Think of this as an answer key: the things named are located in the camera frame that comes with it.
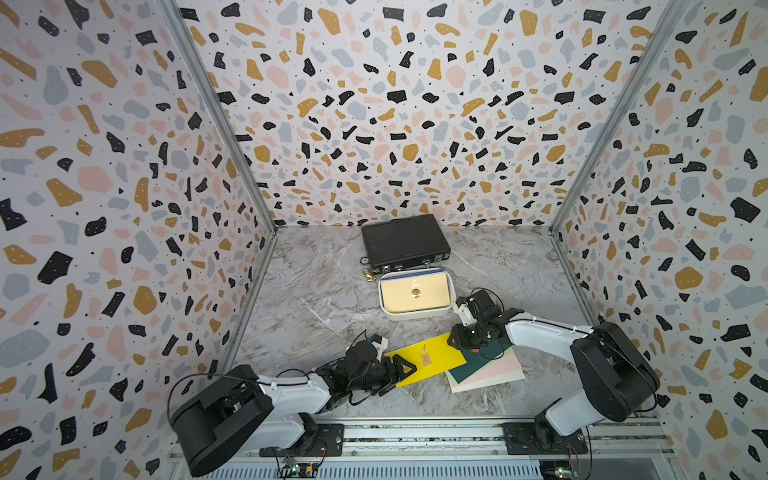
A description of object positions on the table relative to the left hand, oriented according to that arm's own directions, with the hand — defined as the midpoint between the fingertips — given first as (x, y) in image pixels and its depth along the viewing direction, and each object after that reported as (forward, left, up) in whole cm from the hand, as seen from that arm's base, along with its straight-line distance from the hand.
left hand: (414, 377), depth 80 cm
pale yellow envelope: (+27, -1, -1) cm, 27 cm away
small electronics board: (-19, +28, -5) cm, 34 cm away
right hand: (+11, -12, -4) cm, 17 cm away
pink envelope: (+5, -28, -6) cm, 29 cm away
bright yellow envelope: (+7, -5, -5) cm, 10 cm away
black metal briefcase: (+48, +2, +1) cm, 49 cm away
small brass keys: (+37, +14, -4) cm, 40 cm away
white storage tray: (+20, -3, -2) cm, 20 cm away
